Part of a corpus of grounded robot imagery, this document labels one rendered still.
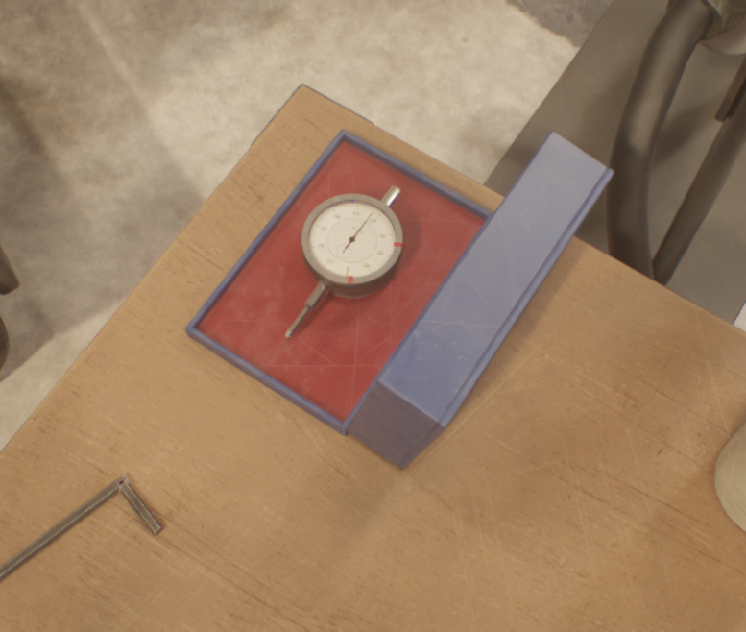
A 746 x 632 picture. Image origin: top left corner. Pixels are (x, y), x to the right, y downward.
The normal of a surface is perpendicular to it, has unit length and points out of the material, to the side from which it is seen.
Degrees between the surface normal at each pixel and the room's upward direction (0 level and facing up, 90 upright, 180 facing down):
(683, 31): 16
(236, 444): 0
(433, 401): 11
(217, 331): 0
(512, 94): 0
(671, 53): 25
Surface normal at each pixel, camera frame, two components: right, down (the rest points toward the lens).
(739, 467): -1.00, 0.08
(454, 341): 0.15, -0.30
